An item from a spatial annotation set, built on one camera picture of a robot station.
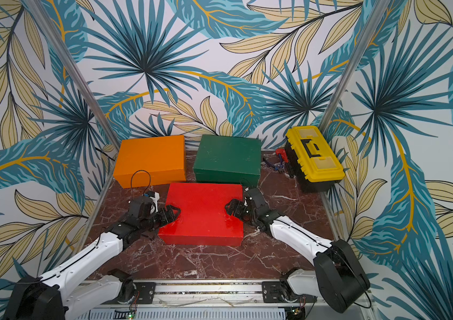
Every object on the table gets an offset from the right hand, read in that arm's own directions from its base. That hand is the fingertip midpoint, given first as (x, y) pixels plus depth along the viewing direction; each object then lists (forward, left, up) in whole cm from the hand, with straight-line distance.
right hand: (231, 209), depth 85 cm
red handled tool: (+39, -32, -8) cm, 51 cm away
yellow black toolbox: (+18, -39, +7) cm, 44 cm away
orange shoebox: (+32, +42, -3) cm, 53 cm away
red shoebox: (-5, +11, +2) cm, 13 cm away
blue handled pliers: (+31, -29, -9) cm, 43 cm away
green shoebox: (+27, 0, +2) cm, 27 cm away
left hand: (-2, +24, 0) cm, 24 cm away
